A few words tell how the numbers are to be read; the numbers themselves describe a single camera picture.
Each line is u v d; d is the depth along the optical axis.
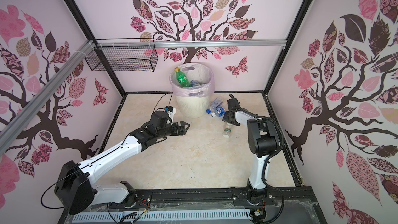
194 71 1.01
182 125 0.72
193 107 0.95
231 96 0.84
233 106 0.82
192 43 0.94
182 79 0.94
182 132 0.71
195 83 1.00
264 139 0.53
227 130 0.95
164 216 0.70
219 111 1.03
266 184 0.61
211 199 0.75
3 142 0.48
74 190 0.40
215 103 1.07
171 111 0.72
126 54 0.95
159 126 0.62
